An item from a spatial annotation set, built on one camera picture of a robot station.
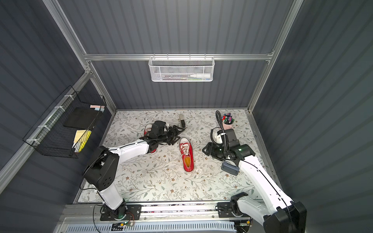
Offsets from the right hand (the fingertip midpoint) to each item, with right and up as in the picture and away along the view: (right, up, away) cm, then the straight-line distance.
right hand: (208, 151), depth 77 cm
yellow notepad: (-57, +8, -15) cm, 60 cm away
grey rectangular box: (+14, -11, +8) cm, 20 cm away
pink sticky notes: (-64, +24, +8) cm, 69 cm away
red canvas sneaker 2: (-12, -2, +11) cm, 16 cm away
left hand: (-14, +10, +10) cm, 20 cm away
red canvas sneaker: (-40, +11, +26) cm, 49 cm away
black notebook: (-67, +18, -1) cm, 69 cm away
